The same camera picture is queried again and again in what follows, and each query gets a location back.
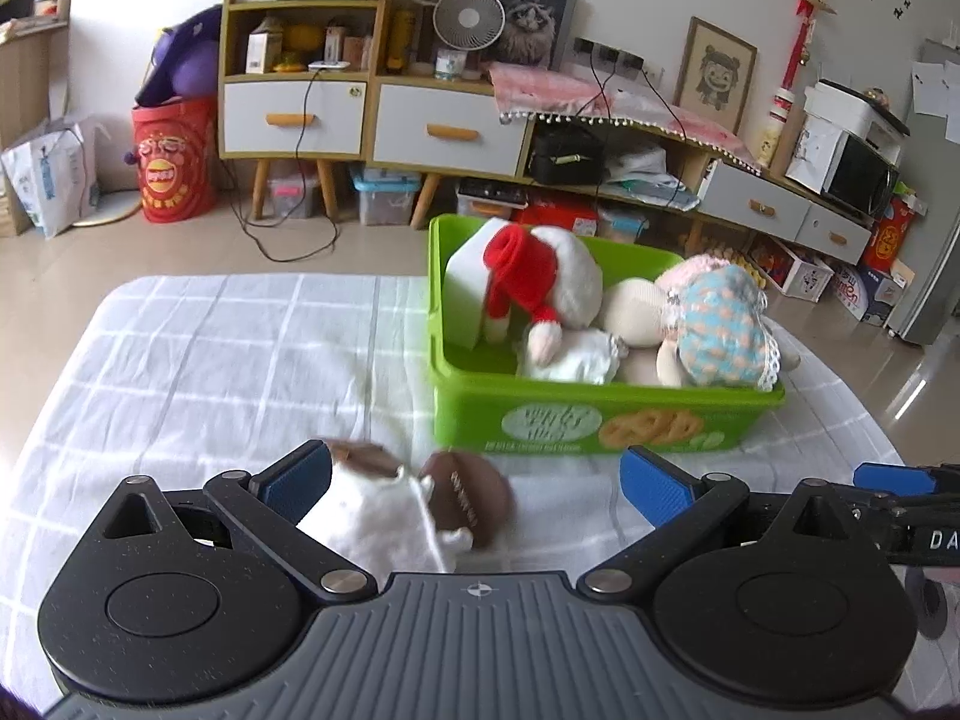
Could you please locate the round white floor base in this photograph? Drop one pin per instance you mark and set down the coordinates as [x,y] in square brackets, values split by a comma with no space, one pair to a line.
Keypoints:
[109,211]

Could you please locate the white router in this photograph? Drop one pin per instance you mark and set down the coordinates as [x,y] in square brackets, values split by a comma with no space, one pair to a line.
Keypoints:
[328,66]

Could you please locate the wall power strip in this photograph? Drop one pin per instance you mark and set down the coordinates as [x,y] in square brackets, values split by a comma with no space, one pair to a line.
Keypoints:
[619,60]

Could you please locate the beige rabbit doll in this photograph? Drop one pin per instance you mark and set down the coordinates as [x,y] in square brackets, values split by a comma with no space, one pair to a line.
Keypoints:
[712,322]

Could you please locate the wooden bookshelf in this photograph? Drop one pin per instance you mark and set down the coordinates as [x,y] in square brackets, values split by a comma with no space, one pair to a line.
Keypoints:
[30,52]

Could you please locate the framed cartoon girl picture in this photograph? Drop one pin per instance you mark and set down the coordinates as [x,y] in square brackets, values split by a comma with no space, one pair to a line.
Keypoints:
[716,79]

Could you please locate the black bag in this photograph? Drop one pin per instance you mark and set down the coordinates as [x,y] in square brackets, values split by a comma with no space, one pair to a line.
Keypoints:
[566,157]

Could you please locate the purple plush toy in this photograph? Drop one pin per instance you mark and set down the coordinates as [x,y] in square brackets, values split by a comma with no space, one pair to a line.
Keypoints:
[184,60]

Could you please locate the yellow bottle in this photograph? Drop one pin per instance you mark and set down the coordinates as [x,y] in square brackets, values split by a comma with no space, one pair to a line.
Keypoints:
[402,45]

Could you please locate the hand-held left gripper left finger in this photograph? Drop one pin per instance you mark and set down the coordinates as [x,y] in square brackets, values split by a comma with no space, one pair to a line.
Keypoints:
[296,480]

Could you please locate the wooden cabinet white drawers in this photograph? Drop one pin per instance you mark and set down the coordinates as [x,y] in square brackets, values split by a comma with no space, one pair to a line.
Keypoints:
[300,116]

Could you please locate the black flat device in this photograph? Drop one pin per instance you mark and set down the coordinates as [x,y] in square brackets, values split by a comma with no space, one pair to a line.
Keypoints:
[493,196]

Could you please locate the santa plush toy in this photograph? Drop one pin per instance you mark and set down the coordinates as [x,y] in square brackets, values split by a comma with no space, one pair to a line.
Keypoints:
[547,270]

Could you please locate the pink table runner cloth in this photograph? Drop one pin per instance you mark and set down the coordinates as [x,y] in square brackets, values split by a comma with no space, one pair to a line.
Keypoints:
[555,94]

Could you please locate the green plastic bin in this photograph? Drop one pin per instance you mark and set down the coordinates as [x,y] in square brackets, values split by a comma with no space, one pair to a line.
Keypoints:
[540,420]

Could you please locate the red printed bucket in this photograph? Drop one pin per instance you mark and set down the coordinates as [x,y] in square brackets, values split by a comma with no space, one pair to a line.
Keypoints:
[174,165]

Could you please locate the red and white box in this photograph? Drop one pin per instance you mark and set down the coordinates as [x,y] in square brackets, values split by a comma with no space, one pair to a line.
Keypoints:
[791,270]

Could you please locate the grey refrigerator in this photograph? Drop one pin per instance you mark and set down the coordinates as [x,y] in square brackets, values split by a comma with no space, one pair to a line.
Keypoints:
[930,187]

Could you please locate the grey checked blanket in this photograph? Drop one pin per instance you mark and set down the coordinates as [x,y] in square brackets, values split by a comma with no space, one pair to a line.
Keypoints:
[225,360]

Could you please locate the yellow egg tray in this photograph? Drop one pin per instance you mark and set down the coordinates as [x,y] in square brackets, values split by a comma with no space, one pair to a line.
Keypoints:
[739,262]

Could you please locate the pile of folded fabric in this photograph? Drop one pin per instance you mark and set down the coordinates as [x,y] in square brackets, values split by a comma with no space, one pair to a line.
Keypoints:
[649,176]

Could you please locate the white bottle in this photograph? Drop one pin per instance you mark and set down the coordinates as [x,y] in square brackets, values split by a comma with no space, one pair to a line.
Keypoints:
[774,127]

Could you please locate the clear box pink contents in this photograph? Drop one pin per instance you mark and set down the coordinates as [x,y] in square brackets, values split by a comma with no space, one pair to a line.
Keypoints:
[294,199]

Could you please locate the black microwave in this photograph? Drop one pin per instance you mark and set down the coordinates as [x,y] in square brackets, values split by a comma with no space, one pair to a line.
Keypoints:
[862,176]

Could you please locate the red hanging wall ornament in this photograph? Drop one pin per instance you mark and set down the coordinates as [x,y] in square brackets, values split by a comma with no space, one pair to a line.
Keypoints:
[802,7]

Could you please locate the white carton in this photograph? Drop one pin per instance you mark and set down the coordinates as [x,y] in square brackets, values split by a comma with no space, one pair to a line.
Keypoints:
[262,49]

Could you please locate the small white desk fan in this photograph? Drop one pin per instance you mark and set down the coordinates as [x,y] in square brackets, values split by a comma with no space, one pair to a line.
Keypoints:
[469,22]

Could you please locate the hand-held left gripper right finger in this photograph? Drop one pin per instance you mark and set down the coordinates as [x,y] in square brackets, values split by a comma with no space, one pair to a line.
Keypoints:
[656,487]

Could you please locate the white paper bag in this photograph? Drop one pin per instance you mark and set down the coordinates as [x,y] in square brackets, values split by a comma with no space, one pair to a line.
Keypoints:
[49,180]

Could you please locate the clear box blue lid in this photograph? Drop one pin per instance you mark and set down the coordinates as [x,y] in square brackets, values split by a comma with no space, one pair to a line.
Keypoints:
[386,199]

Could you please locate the brown haired doll white dress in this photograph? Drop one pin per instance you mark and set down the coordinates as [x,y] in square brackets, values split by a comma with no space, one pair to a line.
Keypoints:
[382,517]

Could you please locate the white foam block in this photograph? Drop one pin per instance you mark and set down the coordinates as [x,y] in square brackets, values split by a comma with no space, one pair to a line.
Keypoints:
[465,285]

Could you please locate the white printer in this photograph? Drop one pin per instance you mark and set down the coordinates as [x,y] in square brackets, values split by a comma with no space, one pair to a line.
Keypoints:
[855,109]

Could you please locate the white lace cloth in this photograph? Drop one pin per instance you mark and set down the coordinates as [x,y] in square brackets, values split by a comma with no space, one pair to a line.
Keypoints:
[574,360]

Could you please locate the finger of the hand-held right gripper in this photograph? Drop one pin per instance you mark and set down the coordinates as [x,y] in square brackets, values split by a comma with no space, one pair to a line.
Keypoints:
[892,478]

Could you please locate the framed cat picture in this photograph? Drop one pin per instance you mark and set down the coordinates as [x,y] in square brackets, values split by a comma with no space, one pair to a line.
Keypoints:
[534,22]

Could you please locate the yellow round ornament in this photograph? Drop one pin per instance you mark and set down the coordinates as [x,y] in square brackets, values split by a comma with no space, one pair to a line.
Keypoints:
[304,43]

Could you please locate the white jar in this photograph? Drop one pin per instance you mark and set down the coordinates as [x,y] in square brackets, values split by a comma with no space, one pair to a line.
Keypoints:
[449,66]

